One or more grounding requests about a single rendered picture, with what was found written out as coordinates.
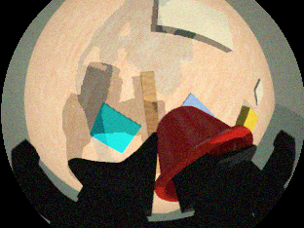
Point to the cream flat rectangular block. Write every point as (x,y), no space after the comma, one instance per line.
(193,19)

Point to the tan wooden bar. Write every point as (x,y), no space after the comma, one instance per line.
(148,90)

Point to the yellow rectangular block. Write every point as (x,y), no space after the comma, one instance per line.
(247,118)

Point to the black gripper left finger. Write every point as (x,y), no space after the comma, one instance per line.
(134,176)

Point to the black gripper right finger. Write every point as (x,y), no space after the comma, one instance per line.
(193,182)

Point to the cream flat square tile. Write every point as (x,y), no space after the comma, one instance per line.
(258,92)

